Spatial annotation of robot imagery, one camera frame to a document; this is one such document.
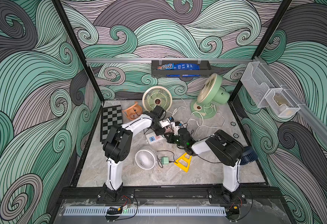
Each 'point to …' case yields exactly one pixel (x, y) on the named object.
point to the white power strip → (152, 137)
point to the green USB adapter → (165, 160)
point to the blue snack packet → (179, 66)
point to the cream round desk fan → (156, 95)
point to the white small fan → (145, 158)
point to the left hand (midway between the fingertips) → (161, 128)
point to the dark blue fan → (249, 155)
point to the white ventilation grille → (103, 211)
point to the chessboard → (111, 115)
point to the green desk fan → (210, 94)
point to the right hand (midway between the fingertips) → (165, 134)
